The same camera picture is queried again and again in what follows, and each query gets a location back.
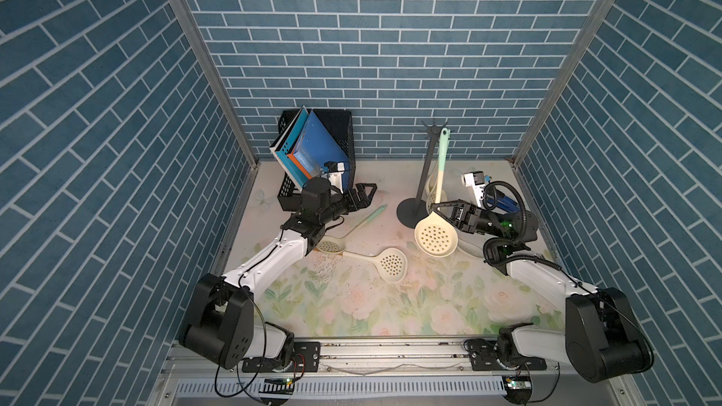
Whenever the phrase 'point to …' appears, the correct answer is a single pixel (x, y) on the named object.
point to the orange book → (300, 166)
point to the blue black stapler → (498, 198)
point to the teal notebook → (283, 153)
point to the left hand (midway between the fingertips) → (374, 190)
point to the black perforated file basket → (339, 126)
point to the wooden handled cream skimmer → (392, 263)
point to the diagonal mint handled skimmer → (336, 243)
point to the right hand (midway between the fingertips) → (438, 216)
